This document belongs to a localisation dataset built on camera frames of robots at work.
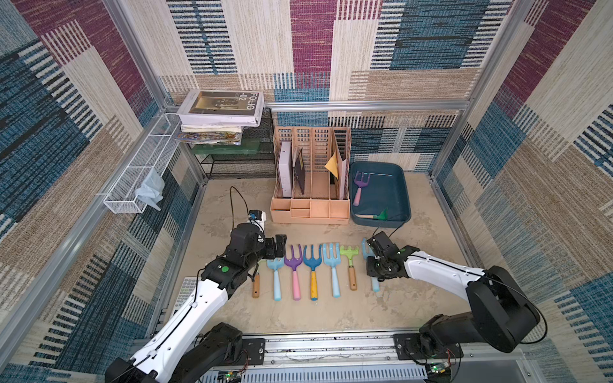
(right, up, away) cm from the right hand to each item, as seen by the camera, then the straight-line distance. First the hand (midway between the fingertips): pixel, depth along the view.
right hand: (370, 266), depth 90 cm
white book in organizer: (-33, +37, +7) cm, 50 cm away
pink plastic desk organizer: (-17, +23, +13) cm, 31 cm away
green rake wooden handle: (-41, -5, -5) cm, 42 cm away
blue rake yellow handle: (-21, +1, +1) cm, 22 cm away
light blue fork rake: (-14, +1, +1) cm, 14 cm away
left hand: (-35, +13, -11) cm, 39 cm away
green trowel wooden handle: (-7, +5, +4) cm, 9 cm away
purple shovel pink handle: (+1, +34, +26) cm, 43 cm away
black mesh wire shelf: (-54, +41, +29) cm, 74 cm away
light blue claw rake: (-36, 0, +1) cm, 36 cm away
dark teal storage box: (+9, +27, +21) cm, 35 cm away
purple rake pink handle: (-28, +1, +2) cm, 28 cm away
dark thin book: (-27, +38, +21) cm, 52 cm away
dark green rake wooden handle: (+10, +18, +15) cm, 25 cm away
